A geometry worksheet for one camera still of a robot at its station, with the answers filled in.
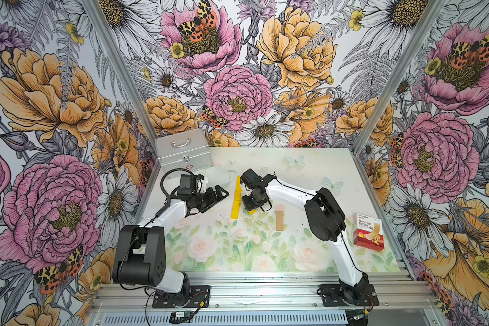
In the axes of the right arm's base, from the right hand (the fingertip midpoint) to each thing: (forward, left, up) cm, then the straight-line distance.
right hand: (250, 210), depth 96 cm
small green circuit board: (-39, +26, -4) cm, 47 cm away
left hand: (-1, +12, +8) cm, 14 cm away
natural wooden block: (-5, -13, -2) cm, 14 cm away
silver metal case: (+26, +30, +14) cm, 42 cm away
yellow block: (+9, +6, 0) cm, 10 cm away
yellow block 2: (+1, +7, 0) cm, 7 cm away
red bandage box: (-14, -48, +2) cm, 50 cm away
